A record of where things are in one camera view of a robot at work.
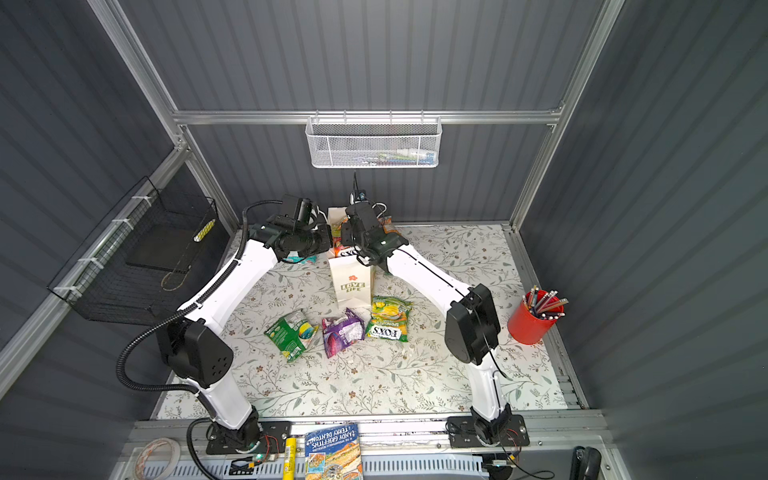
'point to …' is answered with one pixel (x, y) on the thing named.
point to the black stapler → (586, 463)
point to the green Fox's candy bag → (389, 318)
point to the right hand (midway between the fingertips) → (351, 225)
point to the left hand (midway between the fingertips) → (335, 240)
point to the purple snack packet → (341, 332)
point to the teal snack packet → (304, 260)
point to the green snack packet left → (292, 334)
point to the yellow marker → (289, 465)
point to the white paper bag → (353, 279)
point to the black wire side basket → (148, 261)
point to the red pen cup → (535, 315)
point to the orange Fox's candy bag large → (336, 229)
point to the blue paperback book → (333, 454)
